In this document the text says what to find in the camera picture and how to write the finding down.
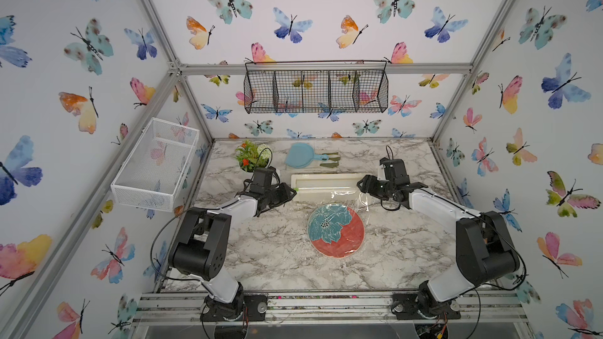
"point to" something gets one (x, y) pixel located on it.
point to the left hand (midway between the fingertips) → (298, 190)
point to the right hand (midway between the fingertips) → (365, 182)
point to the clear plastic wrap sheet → (361, 204)
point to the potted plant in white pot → (250, 156)
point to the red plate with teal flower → (335, 231)
